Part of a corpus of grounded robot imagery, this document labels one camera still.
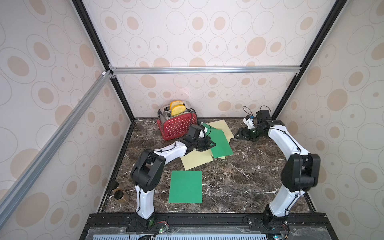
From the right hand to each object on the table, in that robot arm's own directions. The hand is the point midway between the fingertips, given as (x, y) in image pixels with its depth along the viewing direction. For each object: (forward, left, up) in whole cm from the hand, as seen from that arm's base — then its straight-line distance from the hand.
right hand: (237, 137), depth 90 cm
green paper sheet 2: (-1, +8, -9) cm, 12 cm away
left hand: (-6, +11, 0) cm, 13 cm away
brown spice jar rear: (-30, +68, -7) cm, 74 cm away
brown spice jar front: (-35, +61, -6) cm, 71 cm away
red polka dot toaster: (+8, +40, 0) cm, 41 cm away
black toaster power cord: (+20, +29, +5) cm, 36 cm away
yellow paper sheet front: (-7, +25, -14) cm, 30 cm away
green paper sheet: (-25, +31, -17) cm, 43 cm away
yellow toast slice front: (+17, +38, +7) cm, 42 cm away
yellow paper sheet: (+24, +7, -15) cm, 29 cm away
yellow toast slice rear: (+22, +40, +8) cm, 47 cm away
